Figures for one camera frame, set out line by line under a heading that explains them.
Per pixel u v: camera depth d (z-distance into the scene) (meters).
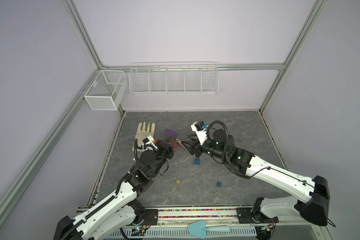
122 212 0.60
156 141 0.63
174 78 0.99
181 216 0.75
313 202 0.39
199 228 0.70
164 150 0.63
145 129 1.08
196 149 0.58
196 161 0.91
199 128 0.56
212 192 0.81
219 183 0.85
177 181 0.86
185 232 0.71
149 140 0.67
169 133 1.09
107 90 1.02
